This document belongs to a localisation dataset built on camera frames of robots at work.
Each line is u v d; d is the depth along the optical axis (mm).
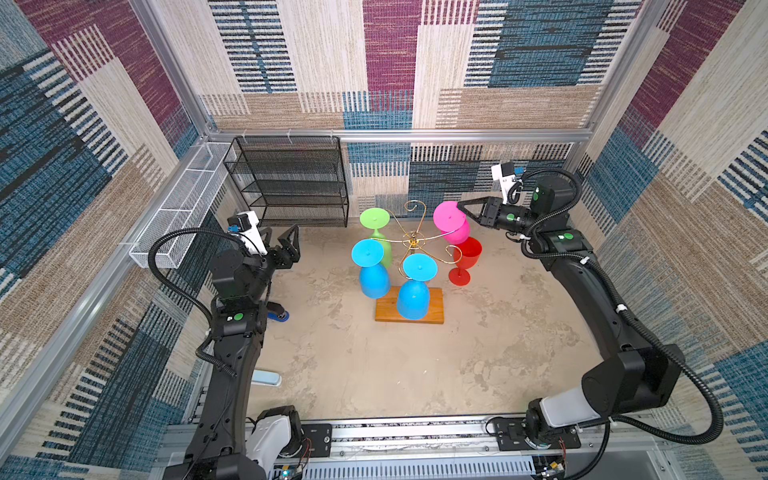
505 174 647
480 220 653
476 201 671
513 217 627
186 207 992
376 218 751
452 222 711
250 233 595
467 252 932
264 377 807
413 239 728
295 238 683
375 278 750
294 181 1099
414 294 699
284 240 625
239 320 525
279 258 624
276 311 916
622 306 442
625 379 405
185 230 497
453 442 741
